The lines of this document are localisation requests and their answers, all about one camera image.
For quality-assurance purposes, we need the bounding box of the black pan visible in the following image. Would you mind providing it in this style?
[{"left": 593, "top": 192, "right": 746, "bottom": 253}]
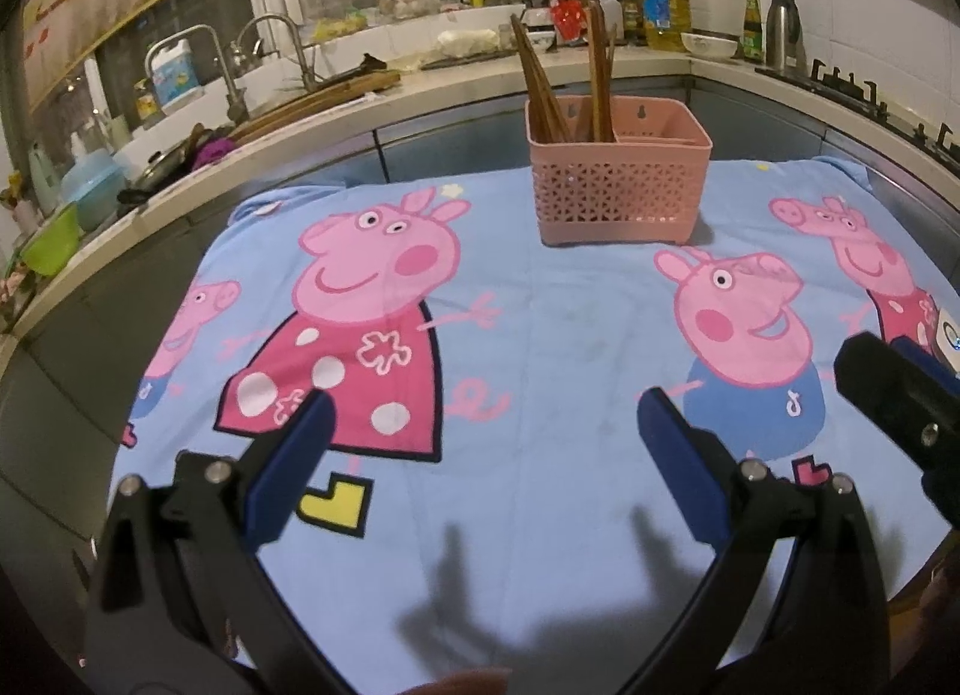
[{"left": 116, "top": 147, "right": 197, "bottom": 209}]

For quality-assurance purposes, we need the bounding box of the green glass bottle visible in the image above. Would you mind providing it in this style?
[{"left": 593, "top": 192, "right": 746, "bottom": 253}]
[{"left": 742, "top": 0, "right": 765, "bottom": 63}]

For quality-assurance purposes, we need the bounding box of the blue cartoon pig printed blanket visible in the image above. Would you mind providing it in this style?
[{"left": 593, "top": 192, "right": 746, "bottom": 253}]
[{"left": 112, "top": 156, "right": 960, "bottom": 695}]

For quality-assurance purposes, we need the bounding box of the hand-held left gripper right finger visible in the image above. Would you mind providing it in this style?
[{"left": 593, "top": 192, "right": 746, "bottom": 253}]
[{"left": 622, "top": 387, "right": 891, "bottom": 695}]

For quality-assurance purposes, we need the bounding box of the round chopping board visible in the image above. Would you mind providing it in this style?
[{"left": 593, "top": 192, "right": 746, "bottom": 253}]
[{"left": 420, "top": 50, "right": 512, "bottom": 72}]

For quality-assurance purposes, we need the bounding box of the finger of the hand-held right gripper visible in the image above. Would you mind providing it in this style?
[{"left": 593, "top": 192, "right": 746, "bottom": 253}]
[
  {"left": 889, "top": 335, "right": 960, "bottom": 396},
  {"left": 834, "top": 331, "right": 960, "bottom": 535}
]

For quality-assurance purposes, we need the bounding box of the white jug with blue label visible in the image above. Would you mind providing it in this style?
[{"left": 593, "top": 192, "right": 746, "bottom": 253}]
[{"left": 150, "top": 38, "right": 204, "bottom": 112}]

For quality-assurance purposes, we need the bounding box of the pink plastic basket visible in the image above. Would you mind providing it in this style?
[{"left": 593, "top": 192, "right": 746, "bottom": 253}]
[{"left": 525, "top": 95, "right": 713, "bottom": 248}]

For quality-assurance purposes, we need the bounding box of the green plastic bowl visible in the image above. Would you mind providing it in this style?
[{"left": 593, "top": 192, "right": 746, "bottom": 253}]
[{"left": 21, "top": 203, "right": 83, "bottom": 277}]

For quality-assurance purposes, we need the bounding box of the white bowl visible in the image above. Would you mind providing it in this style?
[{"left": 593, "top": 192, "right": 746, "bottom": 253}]
[{"left": 681, "top": 31, "right": 740, "bottom": 61}]

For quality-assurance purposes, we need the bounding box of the white plastic bag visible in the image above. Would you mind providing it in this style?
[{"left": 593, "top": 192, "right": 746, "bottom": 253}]
[{"left": 436, "top": 27, "right": 500, "bottom": 59}]

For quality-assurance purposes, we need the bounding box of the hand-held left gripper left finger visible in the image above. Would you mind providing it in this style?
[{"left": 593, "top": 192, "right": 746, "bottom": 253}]
[{"left": 82, "top": 391, "right": 353, "bottom": 695}]

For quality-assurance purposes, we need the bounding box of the bunch of wooden chopsticks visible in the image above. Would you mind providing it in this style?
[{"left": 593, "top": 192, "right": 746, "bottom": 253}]
[{"left": 510, "top": 0, "right": 620, "bottom": 145}]

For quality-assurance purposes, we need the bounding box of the light blue plastic container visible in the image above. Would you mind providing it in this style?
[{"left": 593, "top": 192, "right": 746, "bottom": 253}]
[{"left": 60, "top": 149, "right": 128, "bottom": 232}]

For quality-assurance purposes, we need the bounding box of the wooden cutting board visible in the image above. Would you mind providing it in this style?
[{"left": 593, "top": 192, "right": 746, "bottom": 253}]
[{"left": 229, "top": 70, "right": 403, "bottom": 145}]

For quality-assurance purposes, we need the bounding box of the angular steel faucet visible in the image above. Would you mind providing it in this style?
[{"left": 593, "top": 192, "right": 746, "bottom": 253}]
[{"left": 144, "top": 25, "right": 249, "bottom": 127}]

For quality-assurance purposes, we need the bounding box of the purple cloth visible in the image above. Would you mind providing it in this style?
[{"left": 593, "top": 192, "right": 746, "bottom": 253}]
[{"left": 193, "top": 138, "right": 238, "bottom": 172}]

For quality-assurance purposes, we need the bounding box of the yellow cooking oil bottle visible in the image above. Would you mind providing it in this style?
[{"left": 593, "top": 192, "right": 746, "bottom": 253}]
[{"left": 641, "top": 0, "right": 692, "bottom": 53}]

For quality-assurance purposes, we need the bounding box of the white plastic jug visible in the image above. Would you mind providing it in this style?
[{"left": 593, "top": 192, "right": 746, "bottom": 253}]
[{"left": 581, "top": 0, "right": 624, "bottom": 40}]

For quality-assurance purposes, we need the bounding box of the yellow dish soap bottle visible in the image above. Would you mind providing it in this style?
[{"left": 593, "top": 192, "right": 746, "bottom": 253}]
[{"left": 133, "top": 78, "right": 161, "bottom": 127}]

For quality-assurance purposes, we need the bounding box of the gas stove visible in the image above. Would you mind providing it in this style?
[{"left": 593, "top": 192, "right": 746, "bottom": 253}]
[{"left": 757, "top": 61, "right": 960, "bottom": 175}]

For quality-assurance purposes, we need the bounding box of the red packet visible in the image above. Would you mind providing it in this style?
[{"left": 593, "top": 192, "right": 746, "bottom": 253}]
[{"left": 550, "top": 0, "right": 590, "bottom": 43}]

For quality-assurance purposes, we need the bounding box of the curved steel faucet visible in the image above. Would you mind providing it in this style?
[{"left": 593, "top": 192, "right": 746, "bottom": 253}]
[{"left": 232, "top": 14, "right": 317, "bottom": 93}]

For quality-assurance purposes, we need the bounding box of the steel kettle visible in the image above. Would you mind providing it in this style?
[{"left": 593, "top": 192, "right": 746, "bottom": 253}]
[{"left": 765, "top": 0, "right": 808, "bottom": 74}]

